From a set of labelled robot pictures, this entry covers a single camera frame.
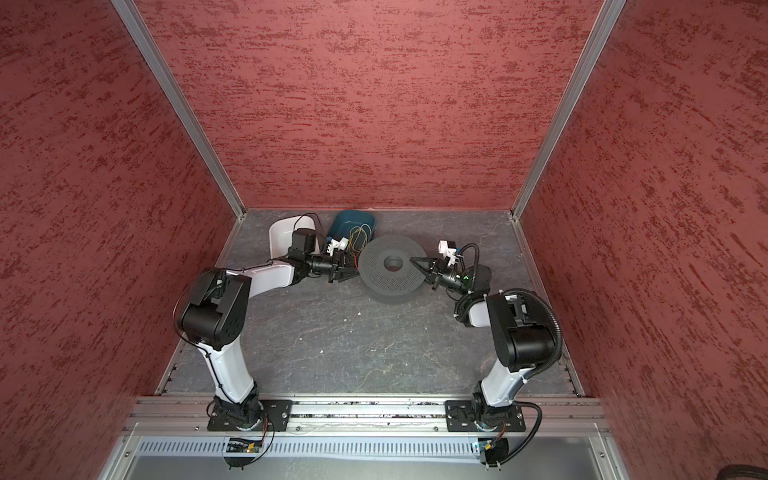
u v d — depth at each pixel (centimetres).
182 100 88
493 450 71
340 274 84
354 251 86
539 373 48
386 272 80
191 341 53
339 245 90
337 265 81
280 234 110
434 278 77
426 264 81
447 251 83
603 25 73
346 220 114
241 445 73
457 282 76
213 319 51
